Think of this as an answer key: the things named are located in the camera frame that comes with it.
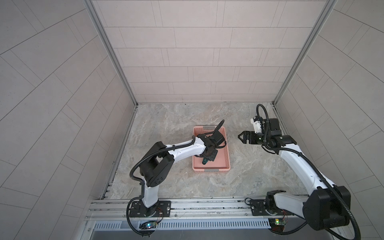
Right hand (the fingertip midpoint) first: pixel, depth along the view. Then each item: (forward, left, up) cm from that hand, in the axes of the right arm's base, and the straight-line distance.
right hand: (244, 135), depth 82 cm
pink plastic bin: (-8, +13, -15) cm, 21 cm away
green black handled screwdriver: (-10, +23, -8) cm, 26 cm away
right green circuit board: (-39, -8, -16) cm, 43 cm away
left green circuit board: (-36, +50, -11) cm, 63 cm away
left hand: (-5, +17, -11) cm, 21 cm away
